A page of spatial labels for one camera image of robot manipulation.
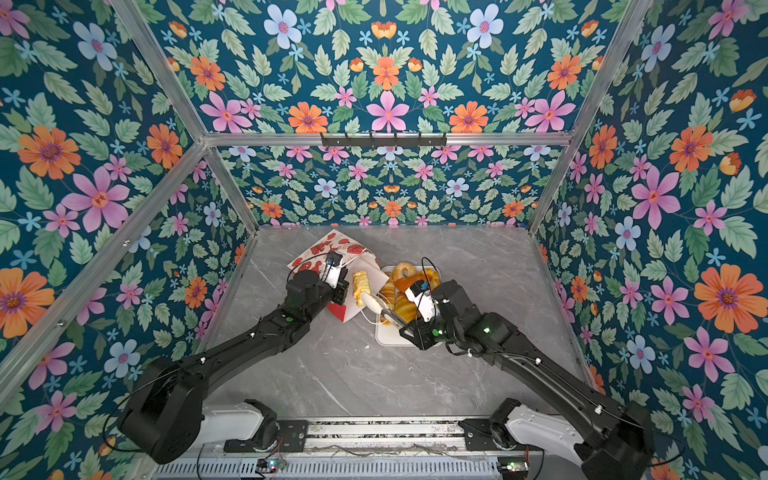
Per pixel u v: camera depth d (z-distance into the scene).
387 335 0.91
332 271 0.71
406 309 0.91
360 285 0.81
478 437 0.72
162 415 0.41
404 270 1.02
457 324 0.54
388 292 0.96
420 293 0.65
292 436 0.74
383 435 0.75
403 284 0.96
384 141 0.93
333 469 0.77
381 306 0.75
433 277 0.99
